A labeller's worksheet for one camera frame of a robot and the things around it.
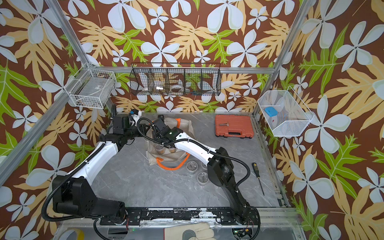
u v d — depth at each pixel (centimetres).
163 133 65
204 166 86
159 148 93
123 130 64
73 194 41
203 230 70
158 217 75
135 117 75
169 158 83
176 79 97
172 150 96
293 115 77
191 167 86
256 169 88
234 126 105
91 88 85
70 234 70
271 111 86
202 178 82
